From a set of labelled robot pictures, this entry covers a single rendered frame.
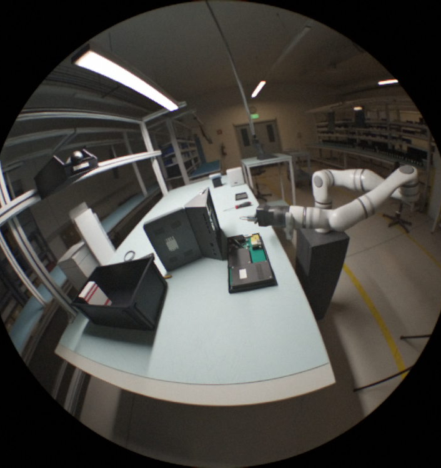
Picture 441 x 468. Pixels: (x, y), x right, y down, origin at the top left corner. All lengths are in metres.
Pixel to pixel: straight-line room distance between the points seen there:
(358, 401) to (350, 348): 0.47
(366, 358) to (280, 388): 1.26
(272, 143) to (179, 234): 7.11
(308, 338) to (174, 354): 0.31
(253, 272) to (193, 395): 0.35
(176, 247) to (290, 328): 0.43
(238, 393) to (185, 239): 0.48
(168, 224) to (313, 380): 0.57
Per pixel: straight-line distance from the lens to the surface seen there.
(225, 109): 7.27
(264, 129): 7.44
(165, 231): 0.55
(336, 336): 1.54
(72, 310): 0.82
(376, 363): 1.61
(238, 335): 0.40
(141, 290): 0.46
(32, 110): 1.04
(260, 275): 0.46
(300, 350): 0.38
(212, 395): 0.38
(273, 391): 0.36
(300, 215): 0.53
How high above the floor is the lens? 1.36
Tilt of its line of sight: 30 degrees down
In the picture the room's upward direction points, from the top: 17 degrees counter-clockwise
